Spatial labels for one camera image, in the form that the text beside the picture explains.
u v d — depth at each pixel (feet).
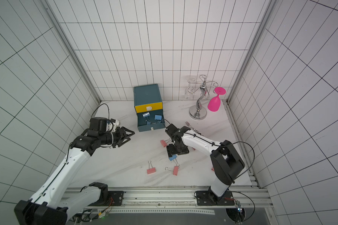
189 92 2.88
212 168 2.70
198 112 3.61
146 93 3.11
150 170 2.73
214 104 3.11
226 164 1.46
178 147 2.33
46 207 1.21
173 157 2.55
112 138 2.07
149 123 3.11
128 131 2.32
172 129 2.32
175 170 2.73
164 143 3.10
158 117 3.18
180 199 2.44
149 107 2.95
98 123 1.88
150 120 3.13
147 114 3.28
